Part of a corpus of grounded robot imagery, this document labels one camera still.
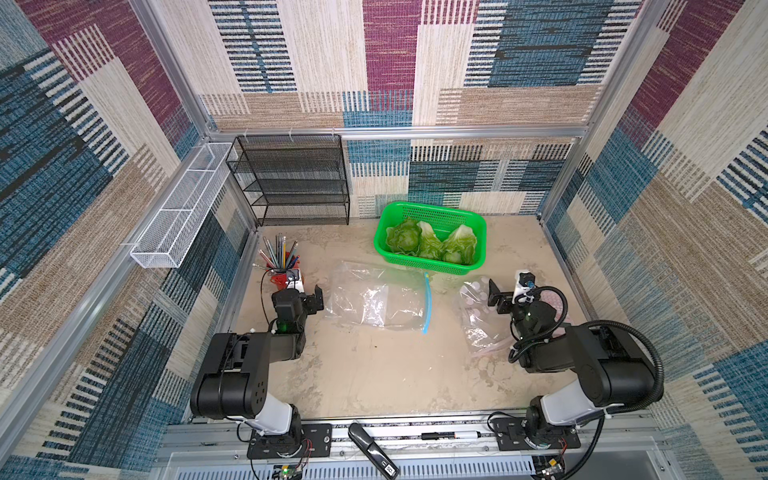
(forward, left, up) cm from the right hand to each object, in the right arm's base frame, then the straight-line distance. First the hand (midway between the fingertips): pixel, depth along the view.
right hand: (509, 282), depth 91 cm
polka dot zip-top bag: (-11, +7, -9) cm, 16 cm away
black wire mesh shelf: (+38, +70, +11) cm, 80 cm away
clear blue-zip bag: (+2, +39, -9) cm, 40 cm away
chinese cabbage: (+14, +13, +1) cm, 19 cm away
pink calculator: (-15, -1, +16) cm, 22 cm away
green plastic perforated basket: (+31, +16, -5) cm, 35 cm away
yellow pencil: (+11, +69, +3) cm, 70 cm away
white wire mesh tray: (-2, +87, +25) cm, 91 cm away
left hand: (+1, +63, -2) cm, 63 cm away
